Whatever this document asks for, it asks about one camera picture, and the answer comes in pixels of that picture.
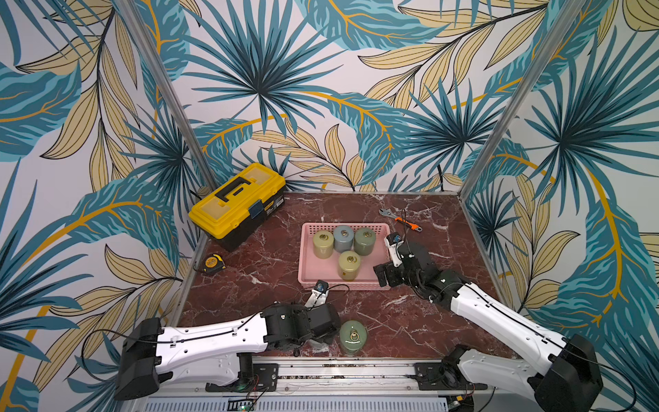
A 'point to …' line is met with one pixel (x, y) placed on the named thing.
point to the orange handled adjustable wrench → (389, 213)
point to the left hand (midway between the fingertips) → (317, 322)
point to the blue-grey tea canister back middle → (343, 238)
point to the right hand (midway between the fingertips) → (388, 262)
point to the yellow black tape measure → (214, 263)
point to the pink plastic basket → (312, 269)
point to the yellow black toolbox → (230, 213)
